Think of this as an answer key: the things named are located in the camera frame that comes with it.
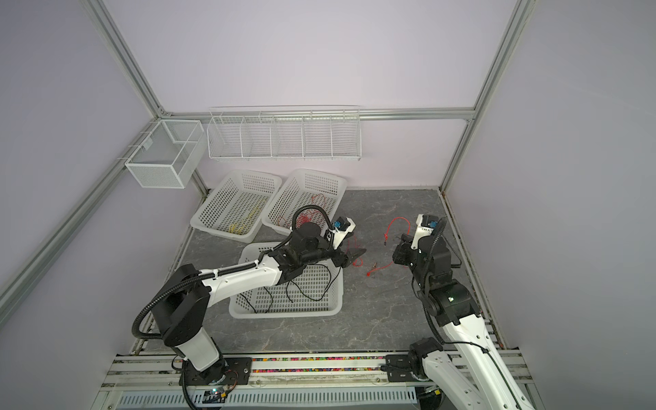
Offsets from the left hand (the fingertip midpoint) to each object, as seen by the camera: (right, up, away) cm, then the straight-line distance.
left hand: (358, 244), depth 78 cm
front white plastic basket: (-14, -18, +11) cm, 25 cm away
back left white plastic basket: (-52, +12, +35) cm, 64 cm away
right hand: (+13, +3, -6) cm, 14 cm away
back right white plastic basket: (-24, +21, +41) cm, 52 cm away
